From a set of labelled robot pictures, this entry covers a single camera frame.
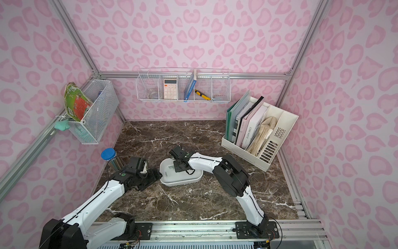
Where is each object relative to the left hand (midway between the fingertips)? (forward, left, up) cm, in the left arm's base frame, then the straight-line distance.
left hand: (157, 175), depth 85 cm
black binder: (+20, -44, +21) cm, 53 cm away
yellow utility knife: (+45, -24, +19) cm, 54 cm away
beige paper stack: (+18, -58, +12) cm, 61 cm away
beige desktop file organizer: (+26, -72, -7) cm, 76 cm away
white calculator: (+45, -5, +24) cm, 51 cm away
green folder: (+24, -40, +23) cm, 52 cm away
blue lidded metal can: (+4, +21, +6) cm, 23 cm away
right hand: (+9, -10, -6) cm, 14 cm away
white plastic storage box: (+2, -5, -7) cm, 8 cm away
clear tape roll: (+43, +6, +21) cm, 48 cm away
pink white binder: (+22, -50, +17) cm, 57 cm away
